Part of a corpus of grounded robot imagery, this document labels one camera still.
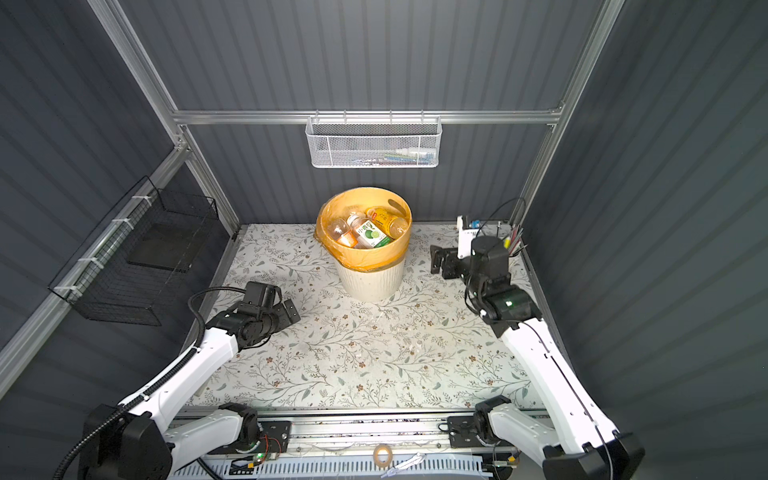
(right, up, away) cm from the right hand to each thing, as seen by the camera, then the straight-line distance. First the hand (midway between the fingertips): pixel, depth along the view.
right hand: (454, 248), depth 72 cm
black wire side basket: (-79, -4, +1) cm, 79 cm away
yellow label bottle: (-16, +7, +7) cm, 19 cm away
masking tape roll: (-19, -50, -1) cm, 54 cm away
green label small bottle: (-22, +4, +11) cm, 25 cm away
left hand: (-46, -20, +13) cm, 52 cm away
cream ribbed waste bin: (-22, -11, +17) cm, 30 cm away
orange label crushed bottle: (-30, +5, +11) cm, 32 cm away
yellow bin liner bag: (-31, +14, +18) cm, 38 cm away
